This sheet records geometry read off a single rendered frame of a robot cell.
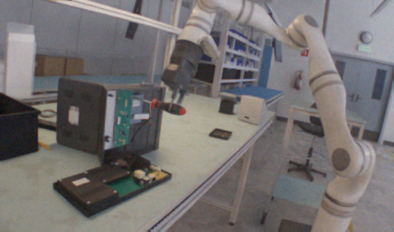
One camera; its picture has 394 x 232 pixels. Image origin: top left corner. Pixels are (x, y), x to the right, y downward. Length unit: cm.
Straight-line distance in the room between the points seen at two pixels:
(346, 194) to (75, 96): 76
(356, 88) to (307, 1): 265
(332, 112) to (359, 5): 684
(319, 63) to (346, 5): 670
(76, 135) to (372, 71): 709
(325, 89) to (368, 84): 664
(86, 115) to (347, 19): 700
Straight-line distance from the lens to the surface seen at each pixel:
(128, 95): 69
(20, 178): 66
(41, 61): 422
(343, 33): 725
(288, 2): 741
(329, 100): 70
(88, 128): 75
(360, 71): 729
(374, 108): 742
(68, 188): 55
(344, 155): 65
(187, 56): 64
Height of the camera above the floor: 131
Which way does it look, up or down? 9 degrees down
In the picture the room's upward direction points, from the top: 9 degrees clockwise
